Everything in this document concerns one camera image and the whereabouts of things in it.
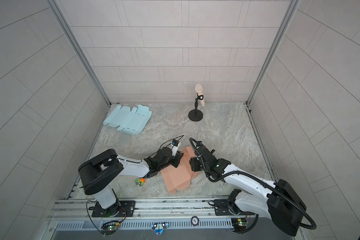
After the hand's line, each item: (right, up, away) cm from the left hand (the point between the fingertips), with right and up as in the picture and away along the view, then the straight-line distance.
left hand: (186, 153), depth 87 cm
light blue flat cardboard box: (-39, +17, +19) cm, 47 cm away
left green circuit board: (-34, -28, -22) cm, 49 cm away
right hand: (+3, -4, -5) cm, 8 cm away
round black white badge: (+4, -26, -19) cm, 33 cm away
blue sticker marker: (-12, -28, -22) cm, 37 cm away
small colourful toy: (-24, -13, -10) cm, 29 cm away
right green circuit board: (+25, -28, -19) cm, 42 cm away
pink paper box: (-4, -11, -8) cm, 14 cm away
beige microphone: (+8, +38, +2) cm, 39 cm away
